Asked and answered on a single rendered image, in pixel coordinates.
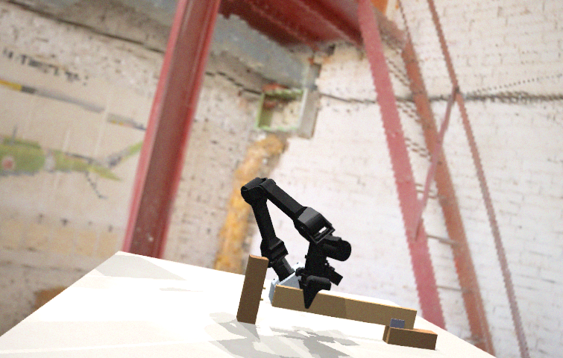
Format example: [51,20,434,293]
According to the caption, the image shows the long wooden rail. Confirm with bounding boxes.
[271,285,417,330]

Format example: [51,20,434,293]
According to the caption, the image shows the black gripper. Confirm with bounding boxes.
[295,252,331,309]

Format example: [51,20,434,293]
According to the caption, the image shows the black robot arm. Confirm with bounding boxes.
[241,177,351,286]

